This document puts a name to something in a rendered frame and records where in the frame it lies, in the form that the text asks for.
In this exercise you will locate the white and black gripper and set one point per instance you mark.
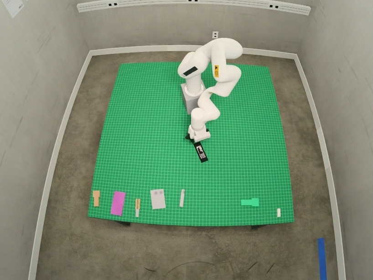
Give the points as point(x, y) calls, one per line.
point(191, 133)

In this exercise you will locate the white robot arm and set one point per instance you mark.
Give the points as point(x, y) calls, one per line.
point(191, 67)

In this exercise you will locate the black rectangular strip with white label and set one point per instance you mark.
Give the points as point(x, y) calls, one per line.
point(200, 152)

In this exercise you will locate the tan stepped block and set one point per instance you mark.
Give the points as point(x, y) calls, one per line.
point(96, 195)

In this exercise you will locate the green work mat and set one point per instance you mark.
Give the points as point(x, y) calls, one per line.
point(143, 148)

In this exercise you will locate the pink flat bar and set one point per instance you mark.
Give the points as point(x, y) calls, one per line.
point(118, 203)

